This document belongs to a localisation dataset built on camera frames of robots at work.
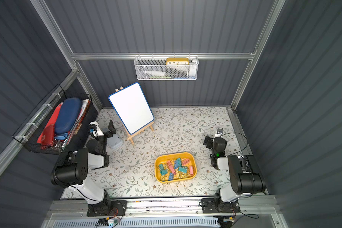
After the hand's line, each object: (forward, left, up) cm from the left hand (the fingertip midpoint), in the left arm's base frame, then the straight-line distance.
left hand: (104, 121), depth 85 cm
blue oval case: (-5, +13, +12) cm, 18 cm away
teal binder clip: (-21, -34, -19) cm, 44 cm away
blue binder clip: (-27, -40, -19) cm, 51 cm away
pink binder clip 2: (-17, -49, -19) cm, 55 cm away
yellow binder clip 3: (-26, -44, -18) cm, 54 cm away
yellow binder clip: (-27, -36, -20) cm, 49 cm away
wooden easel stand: (-2, -13, -13) cm, 18 cm away
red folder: (-18, +18, +10) cm, 27 cm away
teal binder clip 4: (-24, -36, -17) cm, 47 cm away
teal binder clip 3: (-23, -47, -17) cm, 55 cm away
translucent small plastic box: (-3, -1, -18) cm, 19 cm away
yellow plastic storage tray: (-16, -34, -19) cm, 42 cm away
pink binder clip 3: (-24, -52, -17) cm, 60 cm away
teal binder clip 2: (-17, -45, -19) cm, 52 cm away
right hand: (-3, -71, -13) cm, 73 cm away
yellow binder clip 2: (-26, -49, -19) cm, 59 cm away
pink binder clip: (-20, -39, -19) cm, 48 cm away
